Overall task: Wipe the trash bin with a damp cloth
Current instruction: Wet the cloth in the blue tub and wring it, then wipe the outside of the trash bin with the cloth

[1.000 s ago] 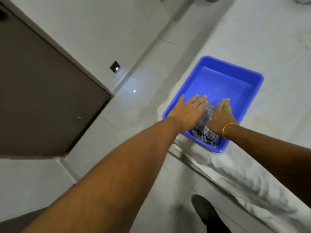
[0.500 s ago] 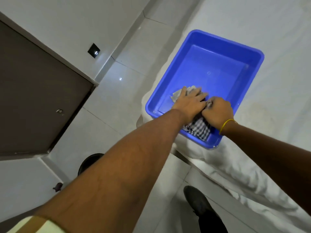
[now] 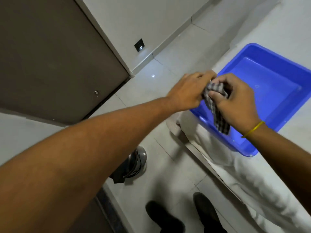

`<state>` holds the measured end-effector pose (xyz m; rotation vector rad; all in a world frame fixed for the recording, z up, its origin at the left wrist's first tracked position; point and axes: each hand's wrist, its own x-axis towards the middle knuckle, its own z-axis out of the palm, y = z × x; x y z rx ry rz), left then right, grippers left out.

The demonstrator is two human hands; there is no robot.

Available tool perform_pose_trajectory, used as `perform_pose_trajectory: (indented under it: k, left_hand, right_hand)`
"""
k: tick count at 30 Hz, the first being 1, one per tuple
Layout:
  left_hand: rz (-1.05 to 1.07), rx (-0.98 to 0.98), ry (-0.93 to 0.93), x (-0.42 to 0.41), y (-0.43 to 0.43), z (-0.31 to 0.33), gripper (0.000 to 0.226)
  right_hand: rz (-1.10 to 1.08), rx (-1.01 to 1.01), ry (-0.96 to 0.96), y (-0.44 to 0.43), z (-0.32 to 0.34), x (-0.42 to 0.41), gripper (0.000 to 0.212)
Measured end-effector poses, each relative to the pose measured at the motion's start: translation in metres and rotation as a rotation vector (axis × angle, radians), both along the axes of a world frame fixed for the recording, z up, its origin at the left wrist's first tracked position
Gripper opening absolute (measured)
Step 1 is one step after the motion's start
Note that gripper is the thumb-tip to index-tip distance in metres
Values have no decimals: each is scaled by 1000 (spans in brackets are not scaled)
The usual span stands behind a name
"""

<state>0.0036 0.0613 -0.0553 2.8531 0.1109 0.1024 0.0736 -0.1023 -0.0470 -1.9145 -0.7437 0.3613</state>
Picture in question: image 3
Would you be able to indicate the person's right hand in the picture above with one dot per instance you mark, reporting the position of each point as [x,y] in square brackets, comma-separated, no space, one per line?
[239,106]

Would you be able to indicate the black wall socket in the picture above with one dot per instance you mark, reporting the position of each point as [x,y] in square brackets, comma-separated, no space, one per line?
[139,46]

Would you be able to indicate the person's left fingers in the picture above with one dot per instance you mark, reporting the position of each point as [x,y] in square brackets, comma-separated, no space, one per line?
[203,76]

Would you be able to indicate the white table cloth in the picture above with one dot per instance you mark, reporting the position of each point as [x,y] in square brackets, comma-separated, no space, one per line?
[262,189]

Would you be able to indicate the person's right forearm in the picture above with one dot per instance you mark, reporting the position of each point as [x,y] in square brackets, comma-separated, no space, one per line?
[286,155]

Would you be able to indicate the person's left black shoe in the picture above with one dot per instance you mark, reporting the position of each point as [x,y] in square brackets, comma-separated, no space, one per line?
[165,219]

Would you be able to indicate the person's black shoe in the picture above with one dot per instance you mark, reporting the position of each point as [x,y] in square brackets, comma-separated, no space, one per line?
[207,213]
[165,219]

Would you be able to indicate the blue plastic tub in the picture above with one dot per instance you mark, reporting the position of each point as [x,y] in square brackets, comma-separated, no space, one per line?
[272,77]

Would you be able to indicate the yellow wrist band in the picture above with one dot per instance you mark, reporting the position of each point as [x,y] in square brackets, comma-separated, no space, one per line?
[254,129]

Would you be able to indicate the person's right thumb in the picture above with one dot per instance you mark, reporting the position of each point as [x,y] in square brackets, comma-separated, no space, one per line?
[217,94]

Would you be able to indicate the person's left hand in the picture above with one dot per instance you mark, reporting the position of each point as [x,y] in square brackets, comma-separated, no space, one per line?
[187,93]

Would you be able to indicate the steel pedal bin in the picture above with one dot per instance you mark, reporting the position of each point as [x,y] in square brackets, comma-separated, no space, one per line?
[133,164]

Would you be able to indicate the brown door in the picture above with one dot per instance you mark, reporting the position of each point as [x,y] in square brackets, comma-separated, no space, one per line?
[51,55]

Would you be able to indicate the person's right black shoe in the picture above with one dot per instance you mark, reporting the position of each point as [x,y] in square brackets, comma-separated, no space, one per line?
[207,213]

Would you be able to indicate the grey checkered cloth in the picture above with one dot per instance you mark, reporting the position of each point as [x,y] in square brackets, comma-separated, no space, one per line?
[218,116]

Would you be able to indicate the person's left forearm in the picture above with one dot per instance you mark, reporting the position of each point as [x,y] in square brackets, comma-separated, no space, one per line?
[80,152]

